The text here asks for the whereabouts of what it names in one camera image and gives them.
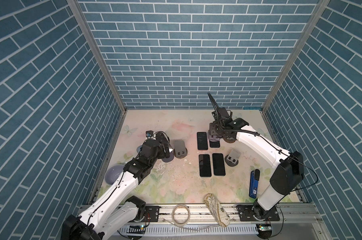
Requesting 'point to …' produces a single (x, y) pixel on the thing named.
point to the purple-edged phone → (204, 165)
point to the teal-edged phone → (218, 164)
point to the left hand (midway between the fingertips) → (161, 145)
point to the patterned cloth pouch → (215, 207)
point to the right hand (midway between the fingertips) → (212, 127)
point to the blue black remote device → (254, 178)
